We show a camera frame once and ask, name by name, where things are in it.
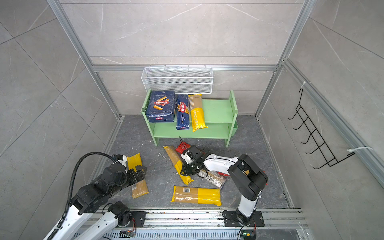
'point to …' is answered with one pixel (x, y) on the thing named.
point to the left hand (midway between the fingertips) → (140, 168)
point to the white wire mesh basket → (181, 80)
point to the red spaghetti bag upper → (182, 147)
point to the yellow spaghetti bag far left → (140, 188)
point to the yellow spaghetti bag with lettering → (198, 122)
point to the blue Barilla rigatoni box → (161, 107)
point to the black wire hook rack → (327, 155)
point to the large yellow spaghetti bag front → (196, 195)
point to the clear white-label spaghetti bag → (214, 177)
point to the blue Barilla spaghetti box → (182, 112)
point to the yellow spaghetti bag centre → (176, 158)
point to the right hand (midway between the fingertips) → (183, 172)
